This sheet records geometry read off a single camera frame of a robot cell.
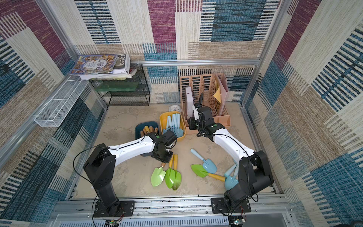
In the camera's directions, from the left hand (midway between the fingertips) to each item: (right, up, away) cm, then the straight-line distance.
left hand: (167, 160), depth 86 cm
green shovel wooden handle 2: (-9, +17, +13) cm, 24 cm away
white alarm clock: (+3, +34, +29) cm, 45 cm away
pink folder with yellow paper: (+34, +42, +2) cm, 54 cm away
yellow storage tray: (-6, +25, +22) cm, 34 cm away
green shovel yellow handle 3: (+19, -5, -1) cm, 20 cm away
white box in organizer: (+14, +36, +8) cm, 39 cm away
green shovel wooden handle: (-16, +17, +13) cm, 27 cm away
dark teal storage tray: (-21, +19, +13) cm, 31 cm away
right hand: (+13, +25, 0) cm, 28 cm away
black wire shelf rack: (-23, +43, +10) cm, 50 cm away
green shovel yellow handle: (+2, -8, -5) cm, 9 cm away
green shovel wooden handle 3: (-5, -7, -5) cm, 10 cm away
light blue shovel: (+6, +16, +15) cm, 23 cm away
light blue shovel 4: (+25, -3, +1) cm, 25 cm away
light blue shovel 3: (+3, +22, +16) cm, 27 cm away
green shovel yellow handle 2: (+7, -9, -4) cm, 12 cm away
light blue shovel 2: (-1, +22, +19) cm, 29 cm away
